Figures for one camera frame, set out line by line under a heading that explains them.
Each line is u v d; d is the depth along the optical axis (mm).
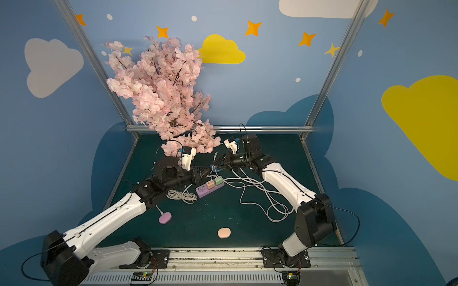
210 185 902
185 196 908
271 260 733
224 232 803
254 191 955
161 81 679
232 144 749
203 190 929
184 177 634
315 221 435
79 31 751
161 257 750
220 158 744
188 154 653
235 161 694
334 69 882
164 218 845
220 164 723
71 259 378
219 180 914
